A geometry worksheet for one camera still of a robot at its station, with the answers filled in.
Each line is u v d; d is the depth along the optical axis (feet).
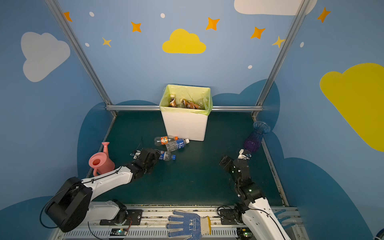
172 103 3.31
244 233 2.34
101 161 2.69
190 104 3.13
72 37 2.57
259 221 1.61
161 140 3.25
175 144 3.14
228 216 2.45
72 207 1.35
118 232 2.31
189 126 3.08
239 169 1.88
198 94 3.23
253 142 3.41
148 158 2.27
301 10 2.31
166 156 3.13
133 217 2.46
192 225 2.35
